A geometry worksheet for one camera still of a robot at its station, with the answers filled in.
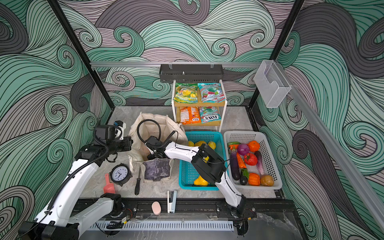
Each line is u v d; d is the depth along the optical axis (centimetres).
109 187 80
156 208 73
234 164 85
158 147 65
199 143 93
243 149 90
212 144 92
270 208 74
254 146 90
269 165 82
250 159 83
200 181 78
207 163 53
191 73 94
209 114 92
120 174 83
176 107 78
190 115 92
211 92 78
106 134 55
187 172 86
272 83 79
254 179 78
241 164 82
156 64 93
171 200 74
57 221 37
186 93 77
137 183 81
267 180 75
